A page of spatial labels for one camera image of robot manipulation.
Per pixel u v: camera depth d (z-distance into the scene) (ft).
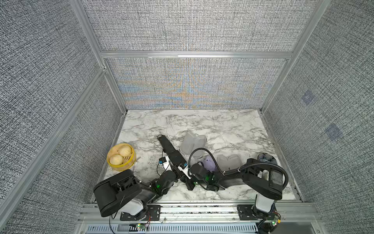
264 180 1.57
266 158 2.94
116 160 2.87
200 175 2.20
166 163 2.56
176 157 2.96
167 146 3.20
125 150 2.95
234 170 1.80
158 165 2.49
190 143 3.31
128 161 2.87
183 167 2.46
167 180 2.13
